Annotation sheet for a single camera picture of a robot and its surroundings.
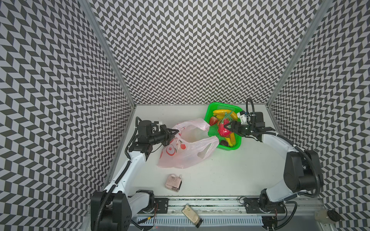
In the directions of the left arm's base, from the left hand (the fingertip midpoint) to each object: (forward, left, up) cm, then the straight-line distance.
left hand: (179, 130), depth 76 cm
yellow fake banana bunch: (+24, -28, -15) cm, 40 cm away
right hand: (+7, -29, -11) cm, 31 cm away
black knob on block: (-36, -73, -18) cm, 84 cm away
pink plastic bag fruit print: (-9, -6, -1) cm, 11 cm away
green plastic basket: (+16, -22, -24) cm, 37 cm away
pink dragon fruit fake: (+5, -25, -8) cm, 26 cm away
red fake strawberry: (+21, -22, -18) cm, 36 cm away
